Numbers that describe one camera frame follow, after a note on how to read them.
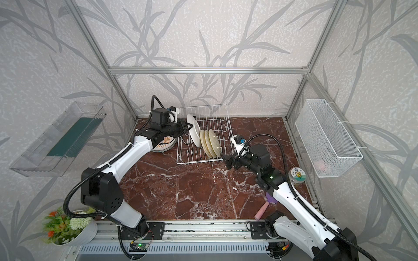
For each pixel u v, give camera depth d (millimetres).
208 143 889
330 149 605
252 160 588
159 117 642
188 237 731
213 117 1190
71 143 609
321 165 722
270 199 824
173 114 684
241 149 620
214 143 934
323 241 389
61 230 608
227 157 644
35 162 587
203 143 887
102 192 437
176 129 731
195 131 849
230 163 659
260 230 732
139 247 707
